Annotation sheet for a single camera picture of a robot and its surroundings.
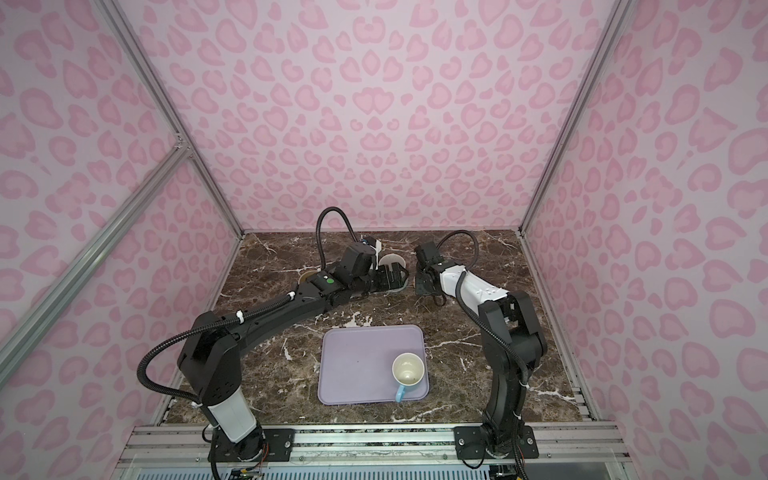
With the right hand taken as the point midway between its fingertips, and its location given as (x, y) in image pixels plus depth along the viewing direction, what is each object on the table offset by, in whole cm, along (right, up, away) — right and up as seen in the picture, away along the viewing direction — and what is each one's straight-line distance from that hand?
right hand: (429, 283), depth 96 cm
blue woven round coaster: (-10, 0, -22) cm, 25 cm away
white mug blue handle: (-7, -23, -13) cm, 27 cm away
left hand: (-9, +5, -14) cm, 17 cm away
